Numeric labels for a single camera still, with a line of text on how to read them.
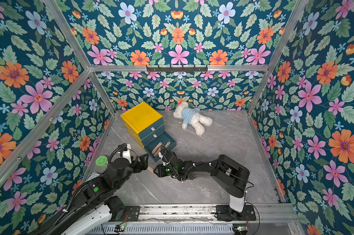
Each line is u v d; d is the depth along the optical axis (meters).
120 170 0.53
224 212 0.73
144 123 0.84
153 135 0.91
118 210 0.64
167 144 0.99
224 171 0.51
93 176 0.83
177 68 0.92
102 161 0.88
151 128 0.86
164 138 1.03
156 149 0.96
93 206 0.48
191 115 1.04
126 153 0.64
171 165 0.66
